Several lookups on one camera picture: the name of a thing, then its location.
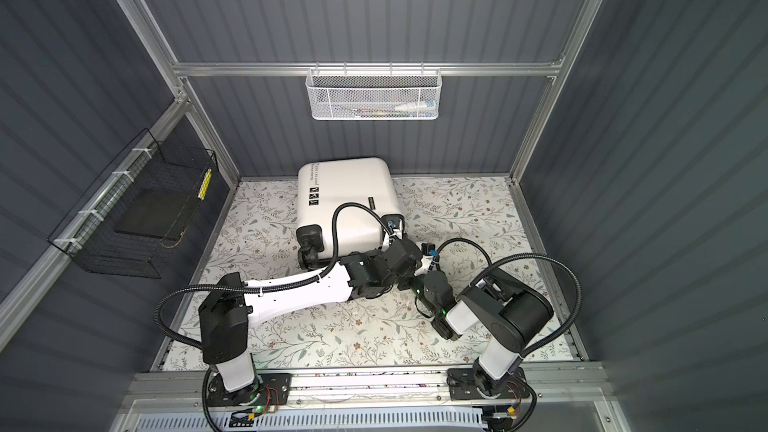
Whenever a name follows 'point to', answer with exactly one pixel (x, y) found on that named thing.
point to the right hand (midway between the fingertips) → (399, 261)
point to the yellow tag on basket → (205, 184)
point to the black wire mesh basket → (140, 207)
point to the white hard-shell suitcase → (324, 186)
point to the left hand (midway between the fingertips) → (409, 251)
